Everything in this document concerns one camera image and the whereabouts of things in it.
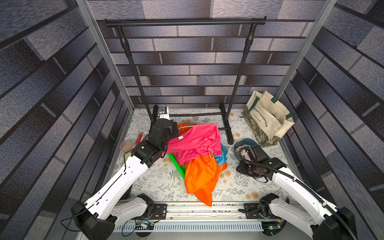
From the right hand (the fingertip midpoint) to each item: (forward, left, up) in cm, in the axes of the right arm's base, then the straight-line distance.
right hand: (237, 168), depth 82 cm
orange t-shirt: (-6, +20, +4) cm, 21 cm away
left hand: (+13, +34, +26) cm, 45 cm away
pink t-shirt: (+9, +24, +10) cm, 27 cm away
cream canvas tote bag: (+27, -21, +11) cm, 36 cm away
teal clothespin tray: (+21, -12, -5) cm, 25 cm away
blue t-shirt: (+3, +9, +4) cm, 10 cm away
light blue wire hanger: (+12, +28, +22) cm, 38 cm away
